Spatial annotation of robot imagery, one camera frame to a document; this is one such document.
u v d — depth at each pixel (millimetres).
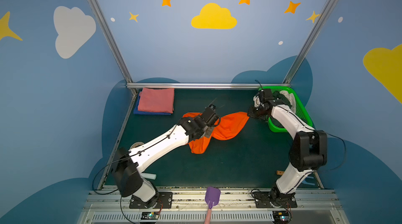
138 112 1048
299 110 1036
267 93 751
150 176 786
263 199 749
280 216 718
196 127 542
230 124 991
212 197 751
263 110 706
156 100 1089
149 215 716
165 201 746
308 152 480
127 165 404
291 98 1107
